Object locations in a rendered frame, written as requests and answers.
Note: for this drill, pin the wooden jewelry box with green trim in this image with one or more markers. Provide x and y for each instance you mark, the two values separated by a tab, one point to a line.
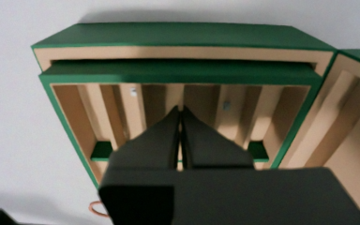
330	128

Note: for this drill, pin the copper bangle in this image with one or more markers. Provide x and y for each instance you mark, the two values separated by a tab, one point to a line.
94	211

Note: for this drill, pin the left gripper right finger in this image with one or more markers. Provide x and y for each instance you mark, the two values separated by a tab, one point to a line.
204	148

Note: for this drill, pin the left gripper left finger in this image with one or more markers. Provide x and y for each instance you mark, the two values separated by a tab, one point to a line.
158	146

